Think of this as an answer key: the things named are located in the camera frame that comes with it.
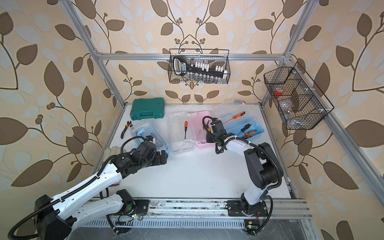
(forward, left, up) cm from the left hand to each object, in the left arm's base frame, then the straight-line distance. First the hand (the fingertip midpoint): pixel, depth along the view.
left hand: (160, 155), depth 79 cm
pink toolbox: (+22, -21, -12) cm, 33 cm away
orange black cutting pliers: (+31, +31, -13) cm, 45 cm away
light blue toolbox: (+30, -48, -6) cm, 57 cm away
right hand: (+18, -28, -8) cm, 34 cm away
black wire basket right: (+17, -72, +22) cm, 77 cm away
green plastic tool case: (+45, +20, -12) cm, 51 cm away
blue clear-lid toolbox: (+17, +15, -2) cm, 23 cm away
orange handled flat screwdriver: (+31, -46, -4) cm, 56 cm away
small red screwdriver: (+21, -13, -2) cm, 25 cm away
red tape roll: (+28, -64, +21) cm, 73 cm away
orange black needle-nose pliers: (+23, -55, -11) cm, 60 cm away
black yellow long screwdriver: (+27, -55, -10) cm, 62 cm away
